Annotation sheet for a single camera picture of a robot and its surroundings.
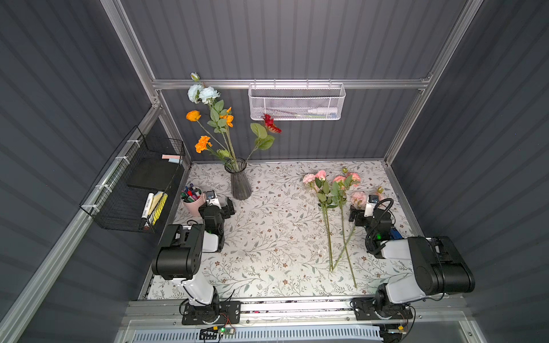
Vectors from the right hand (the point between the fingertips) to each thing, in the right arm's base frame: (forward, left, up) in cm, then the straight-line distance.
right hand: (367, 206), depth 92 cm
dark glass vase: (+8, +56, +5) cm, 57 cm away
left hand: (+2, +67, +2) cm, 67 cm away
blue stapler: (-11, -11, -5) cm, 16 cm away
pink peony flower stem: (+6, +1, -3) cm, 7 cm away
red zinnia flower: (+17, +45, +22) cm, 53 cm away
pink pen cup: (+1, +76, +5) cm, 76 cm away
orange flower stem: (+13, +67, +26) cm, 73 cm away
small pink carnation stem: (+15, +20, 0) cm, 25 cm away
